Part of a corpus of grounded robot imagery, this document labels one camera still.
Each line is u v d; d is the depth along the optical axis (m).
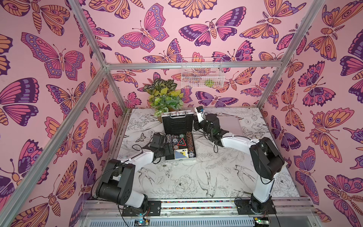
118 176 0.49
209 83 1.08
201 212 0.73
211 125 0.68
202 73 0.95
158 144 0.73
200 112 0.76
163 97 0.92
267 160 0.49
